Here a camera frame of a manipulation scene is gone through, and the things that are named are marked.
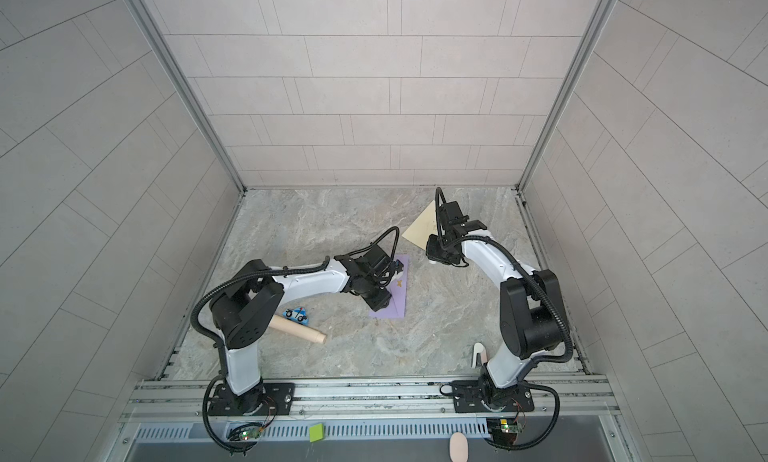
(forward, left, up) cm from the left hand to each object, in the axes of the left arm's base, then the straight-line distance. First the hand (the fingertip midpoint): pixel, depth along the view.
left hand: (391, 295), depth 90 cm
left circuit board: (-34, +31, +5) cm, 46 cm away
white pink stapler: (-17, -23, +3) cm, 29 cm away
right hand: (+10, -11, +8) cm, 17 cm away
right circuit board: (-33, -27, +1) cm, 42 cm away
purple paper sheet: (-4, -1, +3) cm, 5 cm away
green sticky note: (-34, +16, +5) cm, 38 cm away
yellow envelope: (+25, -11, 0) cm, 28 cm away
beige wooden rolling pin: (-11, +25, +3) cm, 28 cm away
